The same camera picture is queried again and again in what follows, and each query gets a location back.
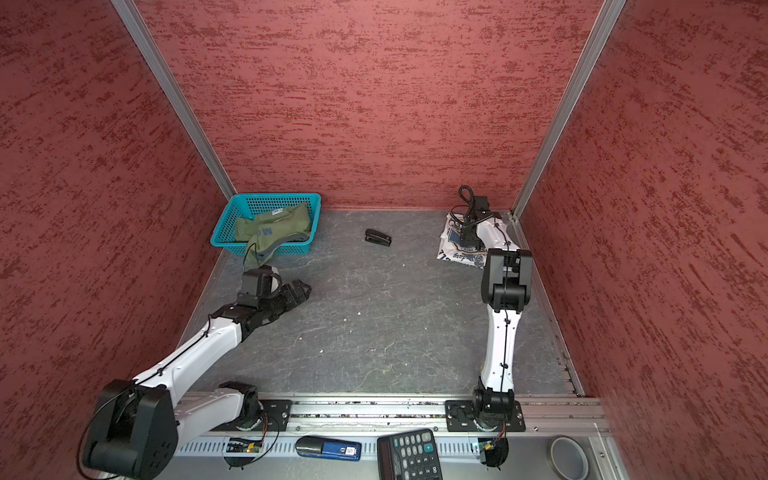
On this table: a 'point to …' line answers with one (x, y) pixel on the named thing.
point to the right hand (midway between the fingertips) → (479, 244)
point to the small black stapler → (378, 238)
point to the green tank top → (265, 231)
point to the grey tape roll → (568, 458)
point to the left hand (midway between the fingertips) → (301, 300)
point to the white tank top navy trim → (452, 248)
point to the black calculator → (410, 455)
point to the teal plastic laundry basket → (248, 205)
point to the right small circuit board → (495, 450)
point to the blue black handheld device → (328, 448)
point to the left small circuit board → (242, 445)
